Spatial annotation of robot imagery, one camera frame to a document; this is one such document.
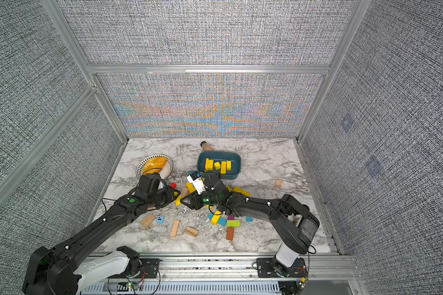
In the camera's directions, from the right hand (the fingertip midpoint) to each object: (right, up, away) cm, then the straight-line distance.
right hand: (182, 195), depth 78 cm
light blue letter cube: (-12, -13, +8) cm, 19 cm away
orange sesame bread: (-19, +12, +20) cm, 30 cm away
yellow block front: (+14, -12, +7) cm, 20 cm away
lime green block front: (+22, -14, +6) cm, 27 cm away
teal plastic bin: (+24, +16, +27) cm, 40 cm away
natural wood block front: (-5, -16, +5) cm, 18 cm away
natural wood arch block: (+3, -17, +4) cm, 18 cm away
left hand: (-1, +1, +3) cm, 4 cm away
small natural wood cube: (+47, +2, +20) cm, 51 cm away
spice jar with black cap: (+7, +23, +35) cm, 43 cm away
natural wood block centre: (-2, -1, +15) cm, 15 cm away
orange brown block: (+20, -18, +4) cm, 27 cm away
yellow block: (+10, +12, +27) cm, 31 cm away
